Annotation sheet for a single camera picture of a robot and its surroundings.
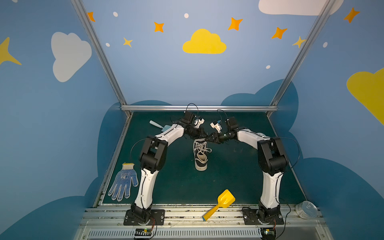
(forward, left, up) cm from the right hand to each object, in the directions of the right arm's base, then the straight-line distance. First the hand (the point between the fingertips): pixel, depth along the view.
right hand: (207, 139), depth 95 cm
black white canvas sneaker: (-16, +4, -5) cm, 18 cm away
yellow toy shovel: (-34, -10, -9) cm, 36 cm away
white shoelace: (-6, +4, -2) cm, 7 cm away
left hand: (+3, 0, +1) cm, 3 cm away
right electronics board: (-47, -31, -13) cm, 58 cm away
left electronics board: (-50, +32, -12) cm, 61 cm away
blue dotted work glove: (-28, +49, -8) cm, 57 cm away
